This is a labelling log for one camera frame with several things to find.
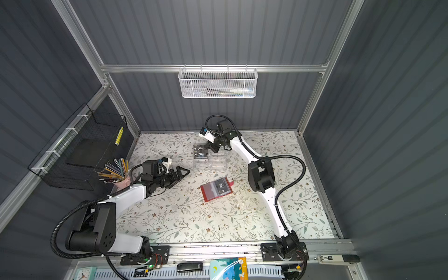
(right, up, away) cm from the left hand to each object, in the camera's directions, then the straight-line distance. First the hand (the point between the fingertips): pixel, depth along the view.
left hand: (186, 176), depth 88 cm
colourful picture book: (+22, -35, -18) cm, 45 cm away
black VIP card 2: (+5, +12, +11) cm, 17 cm away
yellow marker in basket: (-31, +20, -5) cm, 37 cm away
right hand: (+10, +17, +13) cm, 23 cm away
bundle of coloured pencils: (-37, +2, 0) cm, 37 cm away
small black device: (+6, -33, -20) cm, 39 cm away
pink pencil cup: (-33, -4, -2) cm, 33 cm away
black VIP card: (+17, -6, +5) cm, 19 cm away
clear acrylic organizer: (+14, +6, +17) cm, 23 cm away
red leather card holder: (+15, -8, +5) cm, 18 cm away
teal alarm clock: (-35, -35, -20) cm, 54 cm away
